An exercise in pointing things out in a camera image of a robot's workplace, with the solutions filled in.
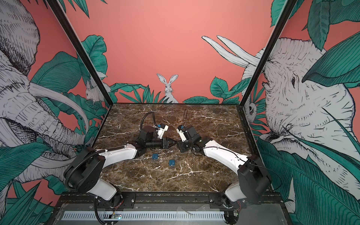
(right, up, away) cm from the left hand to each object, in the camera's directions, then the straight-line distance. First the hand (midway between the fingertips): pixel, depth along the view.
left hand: (176, 141), depth 82 cm
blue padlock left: (-15, -11, +8) cm, 20 cm away
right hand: (+1, -1, +1) cm, 2 cm away
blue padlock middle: (-3, -15, +6) cm, 16 cm away
